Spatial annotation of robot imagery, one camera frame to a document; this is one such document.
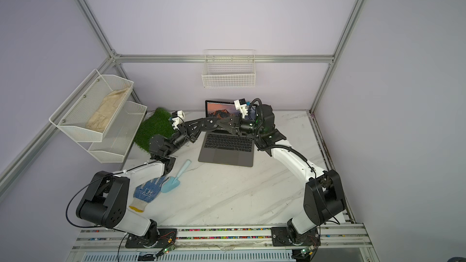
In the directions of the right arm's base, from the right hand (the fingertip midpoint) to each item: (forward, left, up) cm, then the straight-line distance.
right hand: (219, 125), depth 71 cm
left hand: (+2, +6, -1) cm, 6 cm away
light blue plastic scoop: (-10, +26, -32) cm, 42 cm away
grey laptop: (+11, +2, -31) cm, 33 cm away
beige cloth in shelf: (+7, +51, -1) cm, 52 cm away
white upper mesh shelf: (+13, +58, -1) cm, 60 cm away
